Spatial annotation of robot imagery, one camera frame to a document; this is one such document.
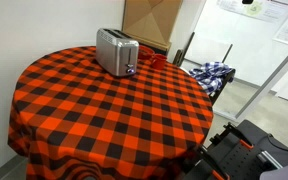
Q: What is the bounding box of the silver two-slot toaster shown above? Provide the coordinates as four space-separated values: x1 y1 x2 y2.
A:
95 27 140 78

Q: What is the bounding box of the red cup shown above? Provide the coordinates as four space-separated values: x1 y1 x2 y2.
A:
149 53 168 70

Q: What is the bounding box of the red bowl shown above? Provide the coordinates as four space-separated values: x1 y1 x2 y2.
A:
137 45 156 61

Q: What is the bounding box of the red black checkered tablecloth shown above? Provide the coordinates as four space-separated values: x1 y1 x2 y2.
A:
7 45 215 180

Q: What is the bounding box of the blue white checkered cloth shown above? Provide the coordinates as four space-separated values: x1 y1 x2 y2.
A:
188 61 235 95

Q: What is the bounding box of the large cardboard box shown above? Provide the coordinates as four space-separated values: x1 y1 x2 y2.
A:
121 0 184 53

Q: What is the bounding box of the black chair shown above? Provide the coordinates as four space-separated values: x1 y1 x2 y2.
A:
208 68 237 106

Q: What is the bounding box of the black robot cart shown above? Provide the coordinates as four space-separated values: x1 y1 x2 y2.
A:
183 119 288 180

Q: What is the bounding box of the white metal pole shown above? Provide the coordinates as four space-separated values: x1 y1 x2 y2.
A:
235 39 288 121

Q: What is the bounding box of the wall poster with green graphic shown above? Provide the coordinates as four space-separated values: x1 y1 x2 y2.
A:
216 0 288 24

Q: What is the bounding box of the black cable on cart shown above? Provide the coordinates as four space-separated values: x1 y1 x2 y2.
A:
266 133 288 155

